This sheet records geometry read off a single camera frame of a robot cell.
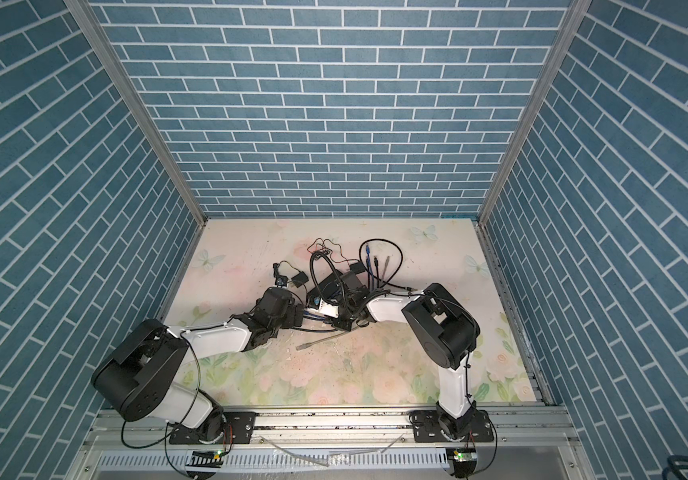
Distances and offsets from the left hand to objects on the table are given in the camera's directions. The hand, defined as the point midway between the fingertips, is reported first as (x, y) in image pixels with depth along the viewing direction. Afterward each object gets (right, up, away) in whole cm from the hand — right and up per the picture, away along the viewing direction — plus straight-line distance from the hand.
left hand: (290, 306), depth 94 cm
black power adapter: (+1, +7, +8) cm, 11 cm away
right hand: (+11, -2, 0) cm, 11 cm away
